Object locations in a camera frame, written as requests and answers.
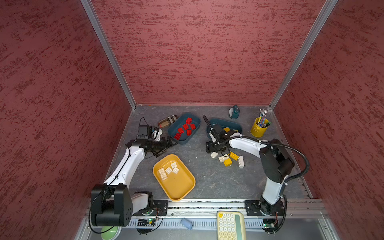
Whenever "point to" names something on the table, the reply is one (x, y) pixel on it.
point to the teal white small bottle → (234, 111)
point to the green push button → (113, 234)
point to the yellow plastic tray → (175, 174)
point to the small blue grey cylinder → (187, 223)
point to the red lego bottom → (189, 120)
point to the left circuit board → (146, 222)
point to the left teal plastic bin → (173, 128)
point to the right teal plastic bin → (225, 124)
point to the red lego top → (185, 126)
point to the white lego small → (173, 165)
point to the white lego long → (163, 173)
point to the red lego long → (177, 136)
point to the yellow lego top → (227, 129)
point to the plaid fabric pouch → (167, 121)
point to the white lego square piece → (168, 170)
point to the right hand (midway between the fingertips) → (211, 152)
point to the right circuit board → (269, 225)
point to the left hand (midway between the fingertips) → (172, 149)
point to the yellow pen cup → (259, 128)
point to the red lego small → (180, 130)
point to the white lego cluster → (221, 158)
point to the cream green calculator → (230, 225)
